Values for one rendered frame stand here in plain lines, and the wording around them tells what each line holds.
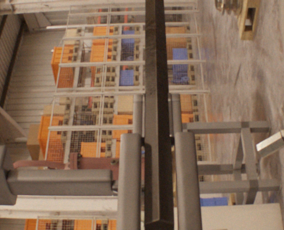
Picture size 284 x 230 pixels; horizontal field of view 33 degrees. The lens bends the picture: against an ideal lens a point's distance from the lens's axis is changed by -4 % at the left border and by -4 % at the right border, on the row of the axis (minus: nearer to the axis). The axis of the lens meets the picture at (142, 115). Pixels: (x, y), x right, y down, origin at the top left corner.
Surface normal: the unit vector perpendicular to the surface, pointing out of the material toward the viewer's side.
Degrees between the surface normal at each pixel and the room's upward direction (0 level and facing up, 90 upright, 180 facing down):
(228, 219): 90
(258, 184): 90
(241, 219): 90
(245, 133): 90
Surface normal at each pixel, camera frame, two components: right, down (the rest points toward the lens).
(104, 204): -0.04, -0.65
